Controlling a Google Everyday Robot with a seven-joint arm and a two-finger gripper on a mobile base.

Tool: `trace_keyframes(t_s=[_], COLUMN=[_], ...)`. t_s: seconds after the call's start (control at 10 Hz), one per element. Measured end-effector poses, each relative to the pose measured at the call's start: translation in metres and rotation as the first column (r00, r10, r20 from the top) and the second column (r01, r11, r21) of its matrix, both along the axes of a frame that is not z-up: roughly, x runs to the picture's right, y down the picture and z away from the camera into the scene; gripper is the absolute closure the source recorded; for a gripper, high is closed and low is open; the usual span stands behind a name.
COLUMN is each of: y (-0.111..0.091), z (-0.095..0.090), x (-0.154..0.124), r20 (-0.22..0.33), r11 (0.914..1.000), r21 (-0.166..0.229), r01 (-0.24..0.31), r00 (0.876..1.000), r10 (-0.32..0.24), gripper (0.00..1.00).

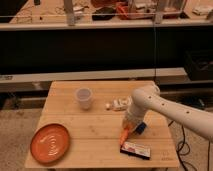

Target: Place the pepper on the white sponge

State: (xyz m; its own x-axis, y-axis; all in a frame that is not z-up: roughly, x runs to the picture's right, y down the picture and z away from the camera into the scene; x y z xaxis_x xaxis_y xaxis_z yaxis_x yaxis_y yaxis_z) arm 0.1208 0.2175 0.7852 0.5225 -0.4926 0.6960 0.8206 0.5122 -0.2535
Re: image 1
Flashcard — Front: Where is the orange plate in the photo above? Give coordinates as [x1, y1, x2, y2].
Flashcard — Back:
[30, 123, 70, 164]

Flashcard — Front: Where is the metal shelf rack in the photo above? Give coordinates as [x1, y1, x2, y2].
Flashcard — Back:
[0, 0, 213, 92]

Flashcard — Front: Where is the translucent plastic cup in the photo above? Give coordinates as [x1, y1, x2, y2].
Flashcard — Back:
[75, 88, 92, 110]

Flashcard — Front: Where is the black cable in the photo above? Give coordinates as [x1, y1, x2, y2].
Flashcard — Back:
[167, 119, 194, 171]

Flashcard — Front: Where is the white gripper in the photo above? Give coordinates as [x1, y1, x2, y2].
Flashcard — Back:
[122, 109, 147, 134]

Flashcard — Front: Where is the small white toy object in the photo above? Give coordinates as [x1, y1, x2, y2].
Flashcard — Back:
[105, 97, 132, 111]

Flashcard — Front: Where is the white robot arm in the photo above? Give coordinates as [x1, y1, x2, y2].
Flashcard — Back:
[122, 85, 213, 142]

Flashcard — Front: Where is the black crate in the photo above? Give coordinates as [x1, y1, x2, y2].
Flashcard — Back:
[184, 50, 213, 81]

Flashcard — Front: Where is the orange pepper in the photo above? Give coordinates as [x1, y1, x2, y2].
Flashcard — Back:
[120, 124, 132, 145]

